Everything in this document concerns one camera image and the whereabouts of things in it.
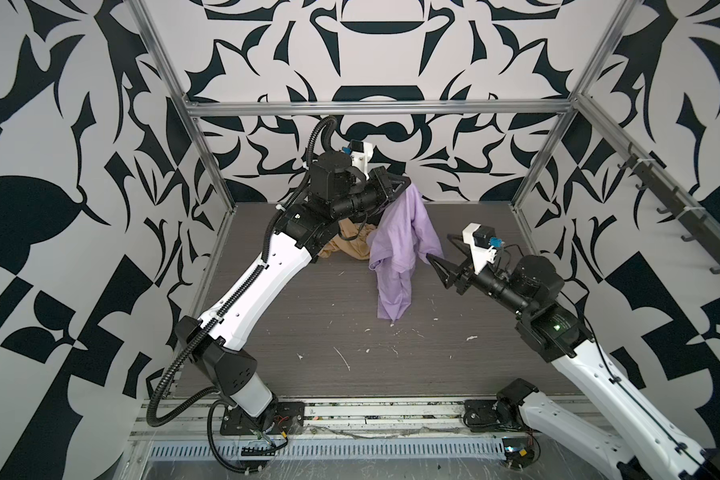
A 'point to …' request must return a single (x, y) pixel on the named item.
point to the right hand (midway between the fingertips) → (443, 243)
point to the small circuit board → (518, 452)
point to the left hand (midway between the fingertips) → (417, 171)
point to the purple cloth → (402, 239)
